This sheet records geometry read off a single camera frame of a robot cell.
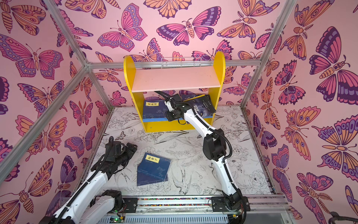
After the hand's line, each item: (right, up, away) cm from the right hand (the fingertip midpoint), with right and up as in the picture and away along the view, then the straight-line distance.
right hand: (168, 114), depth 95 cm
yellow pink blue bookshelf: (-1, +11, -9) cm, 14 cm away
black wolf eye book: (+23, +6, -4) cm, 25 cm away
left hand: (-19, -21, -11) cm, 30 cm away
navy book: (-13, -38, -13) cm, 43 cm away
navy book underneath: (-8, -33, -8) cm, 34 cm away
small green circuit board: (-24, -56, -22) cm, 65 cm away
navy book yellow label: (-10, +3, +2) cm, 10 cm away
